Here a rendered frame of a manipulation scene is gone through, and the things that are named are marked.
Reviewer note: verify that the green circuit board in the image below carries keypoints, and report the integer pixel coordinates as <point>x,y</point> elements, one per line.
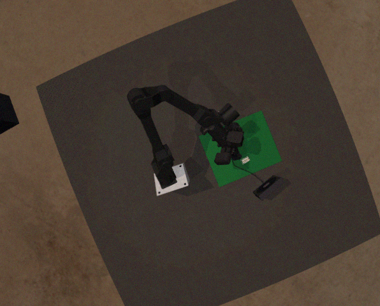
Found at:
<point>258,150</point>

